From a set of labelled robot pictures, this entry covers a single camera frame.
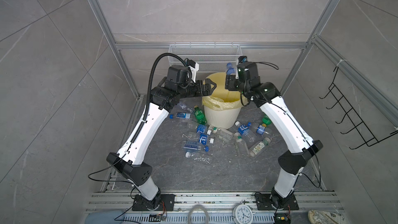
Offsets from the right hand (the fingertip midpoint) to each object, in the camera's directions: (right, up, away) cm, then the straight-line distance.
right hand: (232, 77), depth 74 cm
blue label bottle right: (+14, -33, +17) cm, 40 cm away
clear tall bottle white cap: (+9, -38, +17) cm, 42 cm away
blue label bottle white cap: (-16, -28, +21) cm, 38 cm away
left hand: (-12, -4, -8) cm, 15 cm away
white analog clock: (+4, -62, -7) cm, 63 cm away
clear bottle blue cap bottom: (-20, -36, +14) cm, 44 cm away
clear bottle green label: (+18, -37, +12) cm, 43 cm away
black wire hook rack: (+50, -26, -14) cm, 58 cm away
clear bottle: (-29, -13, +37) cm, 49 cm away
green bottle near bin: (-16, -20, +30) cm, 40 cm away
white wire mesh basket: (-9, +19, +28) cm, 35 cm away
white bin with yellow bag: (-4, -15, +3) cm, 16 cm away
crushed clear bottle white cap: (-18, -42, +10) cm, 47 cm away
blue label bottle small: (-29, -20, +27) cm, 44 cm away
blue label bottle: (-14, -33, +16) cm, 39 cm away
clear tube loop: (-16, -63, +1) cm, 66 cm away
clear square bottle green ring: (-1, -32, +23) cm, 39 cm away
